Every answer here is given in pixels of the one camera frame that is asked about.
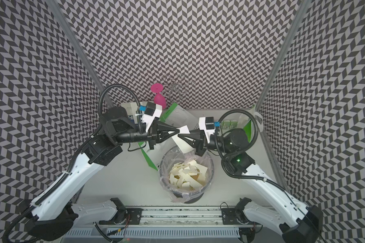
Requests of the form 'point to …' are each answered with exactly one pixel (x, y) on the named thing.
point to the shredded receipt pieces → (189, 176)
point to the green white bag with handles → (246, 122)
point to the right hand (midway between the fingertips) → (179, 137)
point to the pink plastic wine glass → (158, 98)
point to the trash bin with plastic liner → (172, 155)
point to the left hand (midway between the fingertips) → (177, 134)
